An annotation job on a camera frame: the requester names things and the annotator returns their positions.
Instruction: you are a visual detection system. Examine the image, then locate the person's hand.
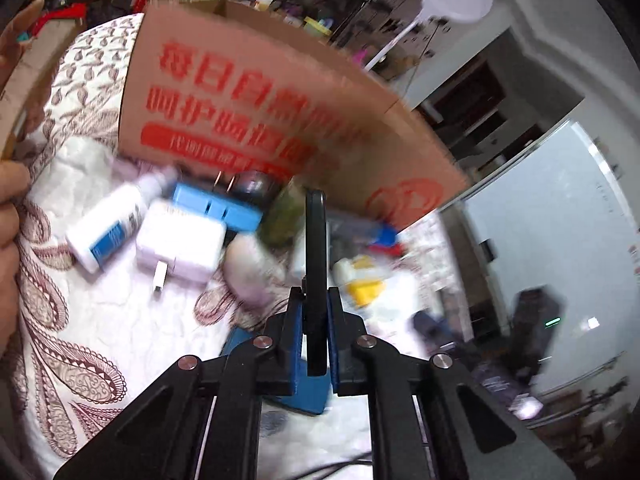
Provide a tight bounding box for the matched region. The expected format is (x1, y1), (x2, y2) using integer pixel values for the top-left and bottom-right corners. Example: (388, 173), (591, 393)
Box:
(0, 0), (47, 356)

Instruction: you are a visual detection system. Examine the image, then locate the blue remote control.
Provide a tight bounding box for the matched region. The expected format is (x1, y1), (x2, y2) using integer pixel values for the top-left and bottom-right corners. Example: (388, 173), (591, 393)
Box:
(219, 326), (334, 416)

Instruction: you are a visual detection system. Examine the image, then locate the yellow card stack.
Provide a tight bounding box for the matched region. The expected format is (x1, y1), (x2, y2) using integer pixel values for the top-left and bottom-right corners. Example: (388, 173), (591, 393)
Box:
(346, 280), (385, 308)

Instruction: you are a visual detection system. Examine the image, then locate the white cylindrical bottle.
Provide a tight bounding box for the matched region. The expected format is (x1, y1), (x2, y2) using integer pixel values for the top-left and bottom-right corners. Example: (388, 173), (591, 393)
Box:
(222, 233), (285, 309)

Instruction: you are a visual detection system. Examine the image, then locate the clear tube white cap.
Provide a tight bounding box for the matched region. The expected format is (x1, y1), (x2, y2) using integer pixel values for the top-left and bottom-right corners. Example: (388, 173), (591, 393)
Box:
(332, 255), (392, 287)

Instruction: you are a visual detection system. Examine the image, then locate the red lighter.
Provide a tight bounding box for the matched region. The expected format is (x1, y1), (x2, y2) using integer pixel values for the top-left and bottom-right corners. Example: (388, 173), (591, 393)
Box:
(367, 243), (406, 259)

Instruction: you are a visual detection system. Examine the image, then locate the clear tube blue cap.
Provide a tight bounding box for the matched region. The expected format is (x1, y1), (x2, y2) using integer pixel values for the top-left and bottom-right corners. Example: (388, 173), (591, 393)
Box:
(326, 209), (397, 247)

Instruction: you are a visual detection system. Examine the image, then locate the white power adapter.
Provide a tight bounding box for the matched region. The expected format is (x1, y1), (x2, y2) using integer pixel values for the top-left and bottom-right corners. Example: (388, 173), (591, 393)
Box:
(136, 200), (227, 287)

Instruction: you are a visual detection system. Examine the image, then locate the blue plug adapter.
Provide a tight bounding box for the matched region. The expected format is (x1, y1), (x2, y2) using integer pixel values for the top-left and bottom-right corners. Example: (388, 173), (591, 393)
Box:
(171, 176), (262, 233)

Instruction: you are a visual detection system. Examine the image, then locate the round metal tin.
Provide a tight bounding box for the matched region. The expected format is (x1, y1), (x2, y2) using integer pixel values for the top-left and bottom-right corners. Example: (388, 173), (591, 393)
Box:
(229, 170), (282, 209)

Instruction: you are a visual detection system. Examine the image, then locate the brown cardboard box red print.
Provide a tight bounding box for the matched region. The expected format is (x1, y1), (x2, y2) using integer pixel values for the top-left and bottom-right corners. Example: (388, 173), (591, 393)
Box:
(118, 0), (469, 229)

